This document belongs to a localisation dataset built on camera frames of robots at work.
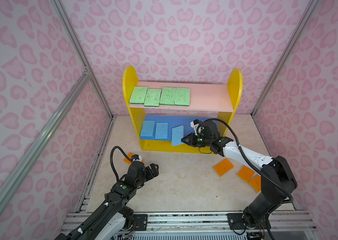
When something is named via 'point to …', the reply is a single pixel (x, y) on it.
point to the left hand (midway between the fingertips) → (153, 166)
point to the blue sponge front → (177, 134)
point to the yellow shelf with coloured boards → (164, 111)
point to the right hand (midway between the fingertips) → (183, 138)
